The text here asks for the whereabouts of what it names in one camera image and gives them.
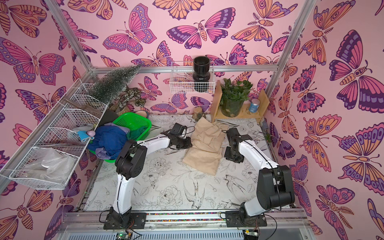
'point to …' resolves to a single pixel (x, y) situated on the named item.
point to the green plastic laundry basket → (129, 120)
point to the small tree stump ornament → (198, 113)
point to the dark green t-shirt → (133, 135)
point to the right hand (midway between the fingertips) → (230, 158)
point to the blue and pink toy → (85, 135)
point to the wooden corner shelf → (216, 114)
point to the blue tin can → (254, 105)
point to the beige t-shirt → (207, 139)
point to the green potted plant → (234, 94)
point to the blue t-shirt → (110, 137)
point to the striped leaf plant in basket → (129, 96)
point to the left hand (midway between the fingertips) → (196, 144)
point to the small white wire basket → (182, 82)
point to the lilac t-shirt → (101, 152)
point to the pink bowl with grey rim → (142, 113)
